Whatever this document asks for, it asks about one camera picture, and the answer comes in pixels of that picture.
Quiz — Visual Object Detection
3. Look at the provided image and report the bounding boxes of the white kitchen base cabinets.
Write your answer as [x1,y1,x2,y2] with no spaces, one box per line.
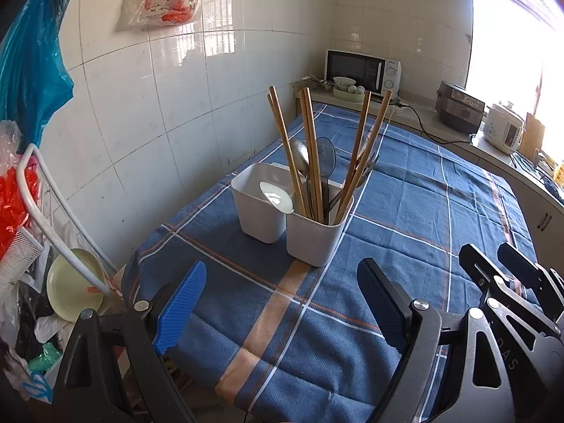
[476,141,564,253]

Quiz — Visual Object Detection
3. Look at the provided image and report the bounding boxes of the clear plastic bag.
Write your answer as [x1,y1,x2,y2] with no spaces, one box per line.
[0,119,24,173]

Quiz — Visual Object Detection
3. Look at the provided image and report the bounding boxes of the white pressure cooker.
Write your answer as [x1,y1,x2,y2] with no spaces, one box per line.
[482,102,526,156]

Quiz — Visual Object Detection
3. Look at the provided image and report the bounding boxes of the ornate metal spoon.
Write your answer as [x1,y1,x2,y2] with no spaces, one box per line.
[288,137,312,178]

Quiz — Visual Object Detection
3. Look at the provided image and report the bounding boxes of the red plastic bag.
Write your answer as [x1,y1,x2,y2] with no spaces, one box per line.
[0,168,41,270]

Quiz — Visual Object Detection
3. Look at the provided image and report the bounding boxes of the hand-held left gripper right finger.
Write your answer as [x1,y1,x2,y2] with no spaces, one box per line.
[357,258,529,423]

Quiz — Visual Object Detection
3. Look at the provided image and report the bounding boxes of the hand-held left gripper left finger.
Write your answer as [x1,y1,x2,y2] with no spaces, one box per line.
[52,260,208,423]

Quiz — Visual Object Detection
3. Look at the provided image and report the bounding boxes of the blue plastic bag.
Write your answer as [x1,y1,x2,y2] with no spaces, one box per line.
[0,0,82,151]

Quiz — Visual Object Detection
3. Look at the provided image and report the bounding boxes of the pale green plate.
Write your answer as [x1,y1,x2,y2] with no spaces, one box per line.
[46,247,107,323]

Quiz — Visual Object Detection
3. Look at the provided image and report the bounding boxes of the white microwave oven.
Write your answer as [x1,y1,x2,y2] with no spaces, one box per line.
[325,48,403,100]

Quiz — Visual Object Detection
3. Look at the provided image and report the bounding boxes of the teal plastic bag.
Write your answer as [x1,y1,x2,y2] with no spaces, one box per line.
[27,341,63,374]

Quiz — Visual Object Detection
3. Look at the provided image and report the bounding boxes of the metal faucet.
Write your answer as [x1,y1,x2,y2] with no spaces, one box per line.
[511,149,545,173]

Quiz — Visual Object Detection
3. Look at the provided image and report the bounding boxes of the blue dish cloth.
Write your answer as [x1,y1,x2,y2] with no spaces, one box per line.
[512,153,557,186]

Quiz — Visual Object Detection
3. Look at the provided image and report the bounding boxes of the white wire rack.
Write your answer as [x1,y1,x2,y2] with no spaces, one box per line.
[15,143,121,301]

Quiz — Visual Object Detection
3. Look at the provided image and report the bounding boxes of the dark brown rice cooker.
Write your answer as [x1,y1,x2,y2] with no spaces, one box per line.
[434,80,486,135]

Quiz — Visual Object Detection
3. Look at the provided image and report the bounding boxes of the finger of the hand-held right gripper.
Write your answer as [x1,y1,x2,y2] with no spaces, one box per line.
[497,242,564,318]
[459,243,560,339]

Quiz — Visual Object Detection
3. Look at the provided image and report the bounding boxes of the blue plaid tablecloth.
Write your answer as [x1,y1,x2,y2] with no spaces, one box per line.
[121,102,541,423]

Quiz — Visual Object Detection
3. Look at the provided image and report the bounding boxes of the ornate metal fork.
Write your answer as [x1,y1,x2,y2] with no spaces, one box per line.
[358,134,380,186]

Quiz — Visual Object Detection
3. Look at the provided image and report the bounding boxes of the black power cable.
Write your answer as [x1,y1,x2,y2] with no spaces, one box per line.
[398,101,473,145]

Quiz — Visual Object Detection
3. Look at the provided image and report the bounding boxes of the white plastic utensil holder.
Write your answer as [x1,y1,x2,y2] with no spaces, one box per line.
[230,161,356,269]

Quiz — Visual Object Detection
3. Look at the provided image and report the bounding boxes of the white soup spoon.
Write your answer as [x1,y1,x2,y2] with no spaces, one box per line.
[258,181,295,217]

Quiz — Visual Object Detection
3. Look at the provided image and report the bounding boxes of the wooden cutting board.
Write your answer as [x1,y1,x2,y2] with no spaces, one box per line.
[519,112,546,162]

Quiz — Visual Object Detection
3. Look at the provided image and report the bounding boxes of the kitchen window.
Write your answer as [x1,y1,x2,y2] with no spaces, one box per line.
[464,0,564,160]

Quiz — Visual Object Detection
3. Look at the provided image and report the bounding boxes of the bunch of wooden chopsticks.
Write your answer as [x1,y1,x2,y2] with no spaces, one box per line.
[267,85,393,226]

